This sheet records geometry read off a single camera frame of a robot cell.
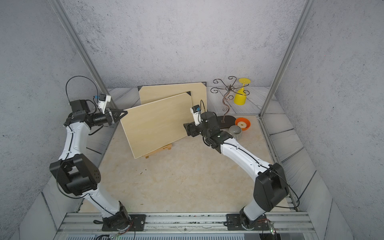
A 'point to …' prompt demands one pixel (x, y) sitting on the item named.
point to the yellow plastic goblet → (240, 97)
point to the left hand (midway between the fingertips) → (128, 112)
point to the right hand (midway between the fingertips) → (190, 121)
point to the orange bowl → (244, 123)
